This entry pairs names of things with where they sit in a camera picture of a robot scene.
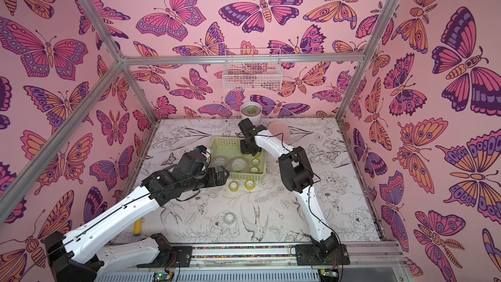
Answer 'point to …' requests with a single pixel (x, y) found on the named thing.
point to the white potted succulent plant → (253, 111)
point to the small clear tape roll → (229, 218)
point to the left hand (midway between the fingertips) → (223, 173)
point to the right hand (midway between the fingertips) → (242, 151)
